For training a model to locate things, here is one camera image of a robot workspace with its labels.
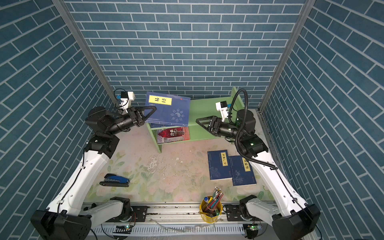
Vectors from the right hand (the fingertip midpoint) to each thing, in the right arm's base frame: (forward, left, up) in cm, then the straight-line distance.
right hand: (197, 122), depth 61 cm
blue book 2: (+1, -13, -40) cm, 42 cm away
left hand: (0, +17, +5) cm, 17 cm away
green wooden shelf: (+20, 0, -11) cm, 22 cm away
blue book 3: (-4, -26, -39) cm, 47 cm away
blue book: (+6, +21, -11) cm, 24 cm away
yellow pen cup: (-26, -8, -31) cm, 41 cm away
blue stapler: (-15, +48, -37) cm, 62 cm away
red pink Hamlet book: (+11, +17, -26) cm, 33 cm away
